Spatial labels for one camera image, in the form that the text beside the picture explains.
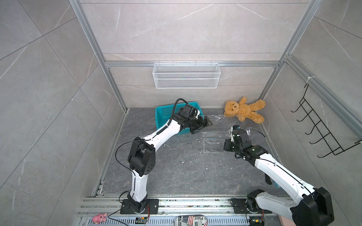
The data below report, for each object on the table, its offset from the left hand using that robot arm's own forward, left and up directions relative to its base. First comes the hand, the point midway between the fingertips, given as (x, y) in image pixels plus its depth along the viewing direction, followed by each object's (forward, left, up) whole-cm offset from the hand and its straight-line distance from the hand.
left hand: (210, 125), depth 83 cm
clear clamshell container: (-7, -1, -8) cm, 11 cm away
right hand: (-8, -10, -7) cm, 14 cm away
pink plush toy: (-42, +59, -18) cm, 75 cm away
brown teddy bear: (+26, -24, -13) cm, 37 cm away
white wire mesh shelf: (+39, +13, +9) cm, 42 cm away
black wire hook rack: (-17, -49, +11) cm, 54 cm away
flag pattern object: (-45, +14, -17) cm, 50 cm away
